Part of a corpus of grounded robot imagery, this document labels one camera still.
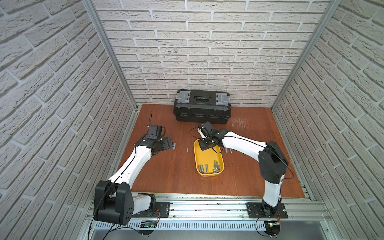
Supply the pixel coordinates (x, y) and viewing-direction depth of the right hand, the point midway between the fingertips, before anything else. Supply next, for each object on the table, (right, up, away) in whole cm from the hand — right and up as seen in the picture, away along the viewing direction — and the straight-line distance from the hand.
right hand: (204, 143), depth 91 cm
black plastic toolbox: (-3, +24, +7) cm, 25 cm away
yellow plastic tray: (+3, -11, -3) cm, 12 cm away
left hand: (-23, +2, -5) cm, 23 cm away
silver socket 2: (-11, -5, +4) cm, 12 cm away
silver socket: (-19, -2, +5) cm, 20 cm away
